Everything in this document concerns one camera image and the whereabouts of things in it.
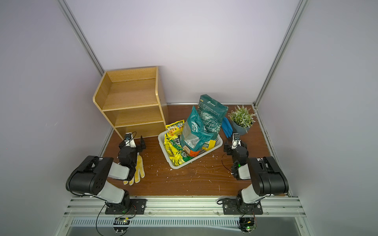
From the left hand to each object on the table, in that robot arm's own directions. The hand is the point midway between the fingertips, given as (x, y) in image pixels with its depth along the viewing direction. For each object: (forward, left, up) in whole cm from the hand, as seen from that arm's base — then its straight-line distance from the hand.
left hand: (135, 136), depth 90 cm
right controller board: (-43, -63, -10) cm, 77 cm away
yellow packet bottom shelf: (-14, -28, -3) cm, 31 cm away
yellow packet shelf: (+4, -26, +3) cm, 26 cm away
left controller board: (-42, -1, -13) cm, 44 cm away
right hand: (+1, -64, -2) cm, 64 cm away
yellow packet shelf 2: (0, -20, -1) cm, 20 cm away
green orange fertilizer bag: (-6, -37, +11) cm, 39 cm away
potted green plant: (+10, -67, +6) cm, 68 cm away
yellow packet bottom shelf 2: (-7, -26, +1) cm, 27 cm away
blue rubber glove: (+12, -60, -6) cm, 61 cm away
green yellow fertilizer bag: (+8, -47, +14) cm, 50 cm away
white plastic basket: (-1, -16, -1) cm, 16 cm away
